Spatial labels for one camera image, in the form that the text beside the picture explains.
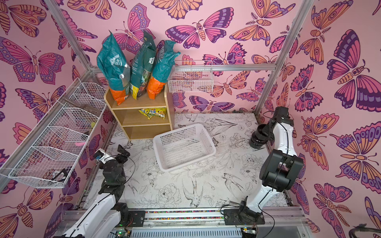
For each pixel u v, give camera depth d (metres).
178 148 1.00
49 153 0.63
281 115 0.68
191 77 0.95
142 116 0.95
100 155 0.66
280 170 0.48
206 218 0.75
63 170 0.64
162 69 0.73
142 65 0.71
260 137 0.86
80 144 0.73
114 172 0.62
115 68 0.65
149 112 0.93
